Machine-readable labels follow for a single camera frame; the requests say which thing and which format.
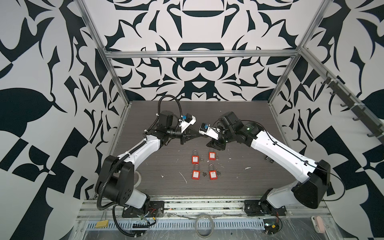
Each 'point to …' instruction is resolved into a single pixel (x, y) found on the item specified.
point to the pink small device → (318, 224)
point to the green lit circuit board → (271, 226)
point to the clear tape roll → (139, 179)
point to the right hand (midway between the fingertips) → (209, 137)
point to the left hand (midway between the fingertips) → (201, 132)
